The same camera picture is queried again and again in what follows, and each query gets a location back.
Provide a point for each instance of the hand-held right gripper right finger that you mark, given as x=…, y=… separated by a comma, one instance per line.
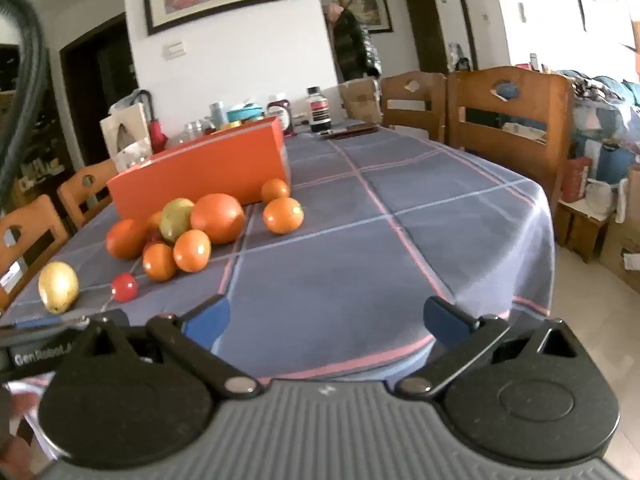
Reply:
x=445, y=321

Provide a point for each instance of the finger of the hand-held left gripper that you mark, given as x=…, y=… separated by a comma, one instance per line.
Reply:
x=45, y=324

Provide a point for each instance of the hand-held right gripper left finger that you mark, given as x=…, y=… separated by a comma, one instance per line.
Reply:
x=210, y=317

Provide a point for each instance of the small orange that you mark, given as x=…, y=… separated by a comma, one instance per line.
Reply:
x=275, y=190
x=159, y=262
x=125, y=240
x=283, y=216
x=192, y=251
x=154, y=220

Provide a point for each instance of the red cherry tomato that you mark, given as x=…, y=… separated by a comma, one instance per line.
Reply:
x=124, y=287

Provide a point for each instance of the large orange citrus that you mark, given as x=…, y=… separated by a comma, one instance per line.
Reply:
x=217, y=217

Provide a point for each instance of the green yellow mango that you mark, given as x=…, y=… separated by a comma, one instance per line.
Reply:
x=175, y=217

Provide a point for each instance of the orange cardboard box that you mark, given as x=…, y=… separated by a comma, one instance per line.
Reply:
x=200, y=170

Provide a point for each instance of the wooden chair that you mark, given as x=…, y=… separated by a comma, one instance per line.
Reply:
x=412, y=105
x=505, y=125
x=30, y=245
x=85, y=195

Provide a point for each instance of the dark bookshelf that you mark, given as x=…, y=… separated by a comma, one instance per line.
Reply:
x=42, y=160

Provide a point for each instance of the small wooden stool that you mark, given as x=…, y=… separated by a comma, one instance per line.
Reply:
x=582, y=225

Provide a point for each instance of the clear glass jug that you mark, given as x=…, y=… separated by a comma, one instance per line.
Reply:
x=195, y=132

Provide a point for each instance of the large cardboard box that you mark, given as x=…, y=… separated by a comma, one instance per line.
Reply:
x=622, y=250

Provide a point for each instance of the red umbrella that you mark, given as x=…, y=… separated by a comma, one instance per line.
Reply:
x=157, y=132

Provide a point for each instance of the light blue tumbler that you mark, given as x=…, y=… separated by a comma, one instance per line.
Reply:
x=218, y=114

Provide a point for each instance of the teal bowl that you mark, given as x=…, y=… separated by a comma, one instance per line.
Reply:
x=245, y=112

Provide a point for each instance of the white paper bag arch print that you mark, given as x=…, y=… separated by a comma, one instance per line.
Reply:
x=125, y=127

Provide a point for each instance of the purple red pill bottle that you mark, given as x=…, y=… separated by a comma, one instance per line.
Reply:
x=282, y=116

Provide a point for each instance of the dark bottle white label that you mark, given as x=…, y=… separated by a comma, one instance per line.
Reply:
x=319, y=112

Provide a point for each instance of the brown cardboard box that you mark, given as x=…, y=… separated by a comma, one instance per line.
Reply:
x=360, y=100

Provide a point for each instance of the dark wooden door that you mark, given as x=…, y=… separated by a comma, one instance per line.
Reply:
x=95, y=90

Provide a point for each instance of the pile of fabrics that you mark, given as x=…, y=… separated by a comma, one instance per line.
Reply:
x=605, y=105

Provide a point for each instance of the small framed painting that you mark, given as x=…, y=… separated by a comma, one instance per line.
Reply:
x=362, y=7

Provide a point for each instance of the white wall switch panel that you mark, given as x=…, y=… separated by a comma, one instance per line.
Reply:
x=175, y=49

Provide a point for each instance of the dark wooden door frame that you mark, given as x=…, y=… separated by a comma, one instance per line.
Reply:
x=417, y=20

